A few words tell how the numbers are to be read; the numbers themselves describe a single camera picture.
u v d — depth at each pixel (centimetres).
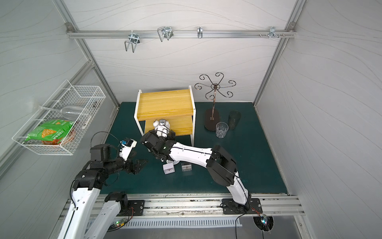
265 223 72
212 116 107
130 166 62
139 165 63
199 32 73
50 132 54
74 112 66
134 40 78
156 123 77
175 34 79
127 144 62
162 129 70
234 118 96
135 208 73
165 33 77
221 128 102
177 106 74
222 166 50
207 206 75
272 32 77
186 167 84
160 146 63
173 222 70
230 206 72
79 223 42
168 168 82
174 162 86
